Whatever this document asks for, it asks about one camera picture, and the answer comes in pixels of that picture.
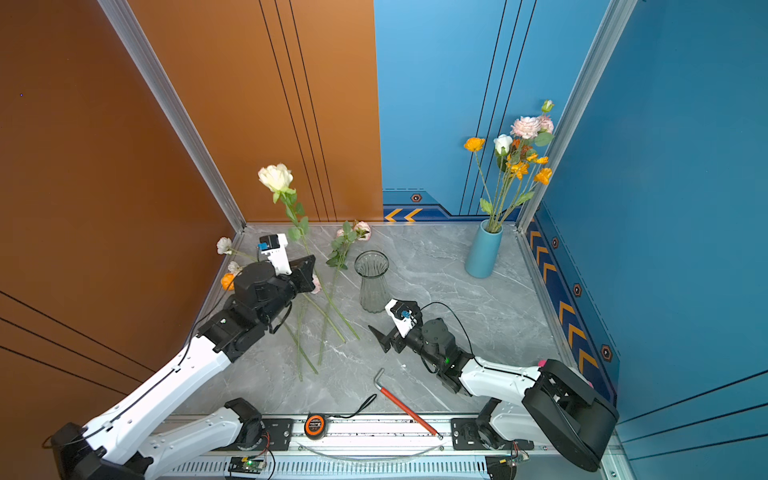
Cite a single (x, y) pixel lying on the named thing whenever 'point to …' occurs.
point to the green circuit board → (246, 464)
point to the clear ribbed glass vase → (372, 266)
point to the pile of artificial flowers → (224, 246)
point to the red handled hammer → (429, 428)
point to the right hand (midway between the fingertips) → (382, 314)
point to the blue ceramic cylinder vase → (483, 251)
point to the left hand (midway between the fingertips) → (316, 255)
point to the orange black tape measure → (314, 426)
